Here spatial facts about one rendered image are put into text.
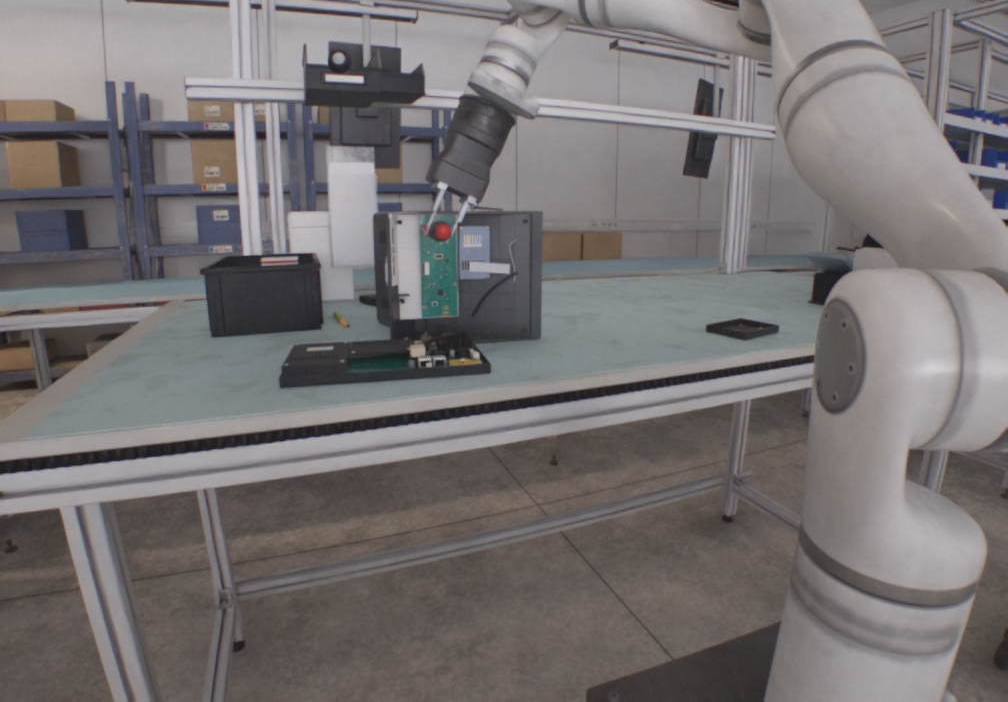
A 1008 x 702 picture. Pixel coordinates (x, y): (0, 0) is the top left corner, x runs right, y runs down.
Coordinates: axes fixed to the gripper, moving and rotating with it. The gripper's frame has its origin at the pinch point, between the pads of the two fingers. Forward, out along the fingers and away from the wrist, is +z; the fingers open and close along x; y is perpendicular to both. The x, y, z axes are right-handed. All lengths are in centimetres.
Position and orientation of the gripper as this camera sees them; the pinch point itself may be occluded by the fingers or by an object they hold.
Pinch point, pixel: (436, 237)
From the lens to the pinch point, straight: 67.4
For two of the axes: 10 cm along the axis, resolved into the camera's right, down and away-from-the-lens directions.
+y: -3.0, -2.0, 9.3
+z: -4.0, 9.2, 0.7
